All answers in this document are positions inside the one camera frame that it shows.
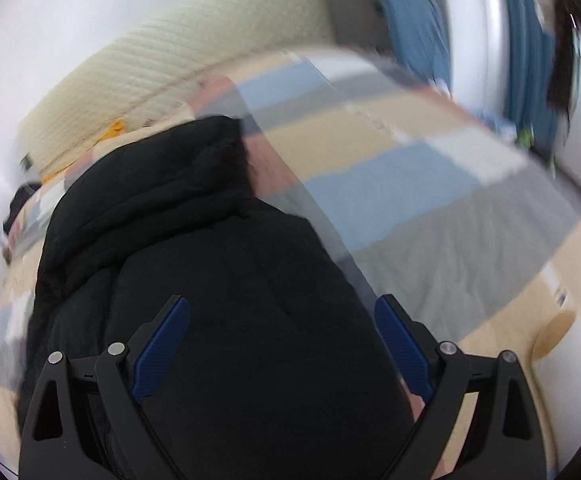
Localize black puffer jacket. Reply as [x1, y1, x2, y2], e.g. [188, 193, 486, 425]
[17, 116, 413, 479]

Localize black clothes beside bed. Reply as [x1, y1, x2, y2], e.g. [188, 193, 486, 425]
[3, 181, 41, 235]

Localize plaid patchwork bed quilt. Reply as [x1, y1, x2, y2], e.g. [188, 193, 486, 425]
[0, 48, 581, 479]

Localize yellow cloth at headboard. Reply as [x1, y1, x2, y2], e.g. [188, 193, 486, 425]
[41, 118, 126, 185]

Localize cream quilted headboard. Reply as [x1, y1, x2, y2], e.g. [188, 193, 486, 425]
[20, 0, 334, 176]

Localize blue curtain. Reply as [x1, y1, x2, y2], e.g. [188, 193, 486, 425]
[504, 0, 559, 154]

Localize blue folded mattress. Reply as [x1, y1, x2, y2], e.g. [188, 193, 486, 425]
[379, 0, 452, 96]

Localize black wall socket left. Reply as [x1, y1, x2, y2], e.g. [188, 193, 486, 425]
[19, 154, 32, 171]

